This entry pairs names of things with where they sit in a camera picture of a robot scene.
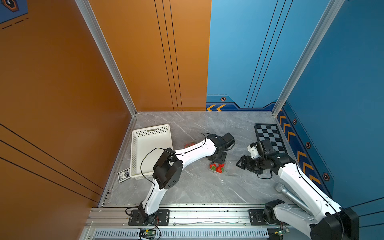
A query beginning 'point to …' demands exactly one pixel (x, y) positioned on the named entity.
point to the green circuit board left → (147, 233)
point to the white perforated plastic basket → (147, 144)
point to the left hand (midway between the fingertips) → (219, 158)
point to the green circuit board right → (281, 232)
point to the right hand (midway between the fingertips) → (241, 165)
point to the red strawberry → (213, 167)
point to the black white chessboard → (268, 131)
